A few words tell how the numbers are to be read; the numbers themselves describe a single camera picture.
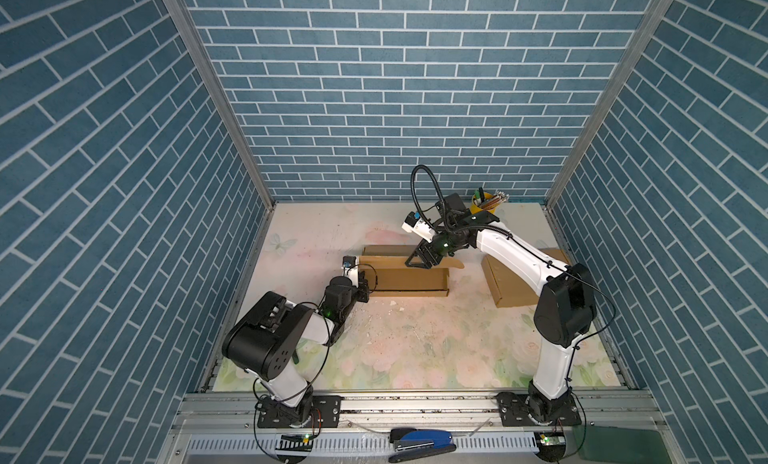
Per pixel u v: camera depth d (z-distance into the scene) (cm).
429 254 74
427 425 74
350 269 79
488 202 105
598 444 68
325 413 73
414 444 68
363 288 83
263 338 47
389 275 96
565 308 50
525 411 73
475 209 107
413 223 76
